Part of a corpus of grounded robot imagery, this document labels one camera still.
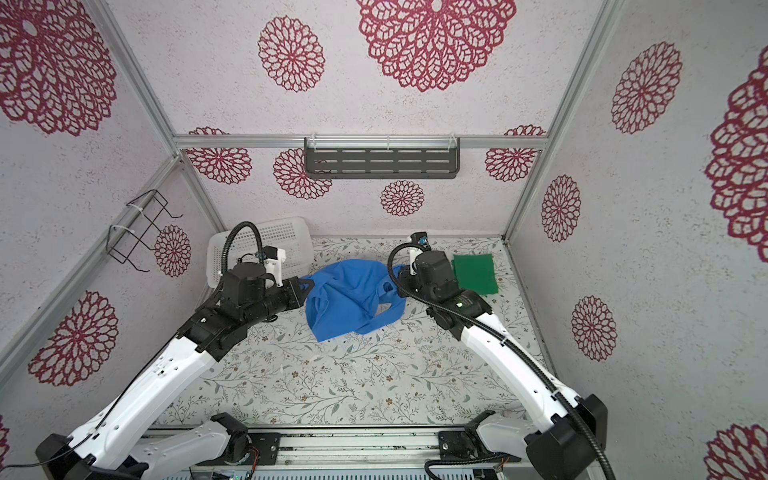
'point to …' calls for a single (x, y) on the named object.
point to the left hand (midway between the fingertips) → (313, 287)
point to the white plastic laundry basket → (293, 235)
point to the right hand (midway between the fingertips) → (403, 263)
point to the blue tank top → (352, 297)
